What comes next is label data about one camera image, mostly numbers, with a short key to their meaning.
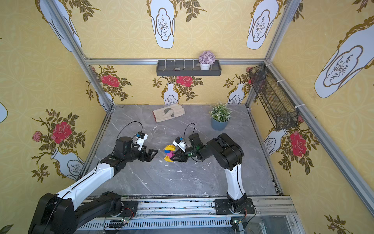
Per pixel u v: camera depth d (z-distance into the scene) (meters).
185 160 0.84
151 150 0.75
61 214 0.39
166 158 0.89
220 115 0.95
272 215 0.77
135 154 0.73
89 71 0.96
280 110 0.89
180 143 0.86
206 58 0.82
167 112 1.14
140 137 0.74
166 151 0.88
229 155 0.53
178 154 0.84
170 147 0.86
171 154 0.88
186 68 0.92
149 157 0.75
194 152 0.82
